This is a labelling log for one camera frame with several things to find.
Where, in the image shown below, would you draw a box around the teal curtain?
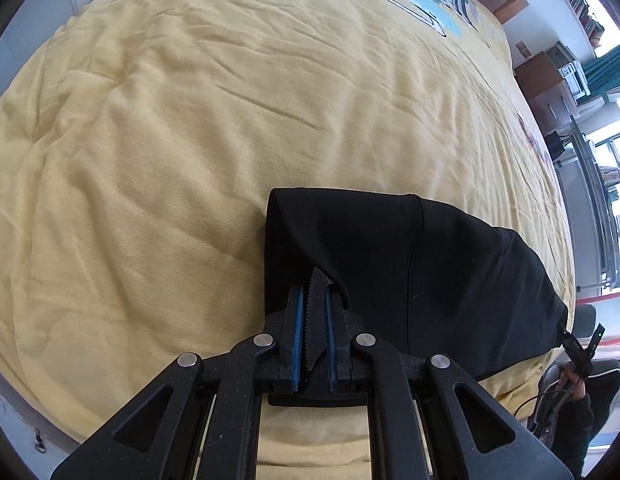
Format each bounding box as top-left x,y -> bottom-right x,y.
578,44 -> 620,104

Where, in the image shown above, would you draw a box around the black office chair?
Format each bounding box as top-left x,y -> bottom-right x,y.
527,304 -> 620,448

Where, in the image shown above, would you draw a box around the black cable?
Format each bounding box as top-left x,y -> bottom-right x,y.
512,383 -> 574,436

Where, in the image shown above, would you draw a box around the black pants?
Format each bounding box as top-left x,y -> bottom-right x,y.
264,188 -> 568,406

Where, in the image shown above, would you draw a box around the yellow printed bed cover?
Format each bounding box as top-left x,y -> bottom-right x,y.
0,0 -> 575,479

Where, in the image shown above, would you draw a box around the brown wooden dresser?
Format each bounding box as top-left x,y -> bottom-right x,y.
514,42 -> 580,136

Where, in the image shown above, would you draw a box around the person's right hand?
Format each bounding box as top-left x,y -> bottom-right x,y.
558,363 -> 587,403

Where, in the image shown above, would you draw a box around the glass desk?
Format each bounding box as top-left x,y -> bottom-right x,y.
554,122 -> 620,299

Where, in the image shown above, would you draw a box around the white box on dresser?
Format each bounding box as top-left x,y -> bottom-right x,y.
560,60 -> 590,101

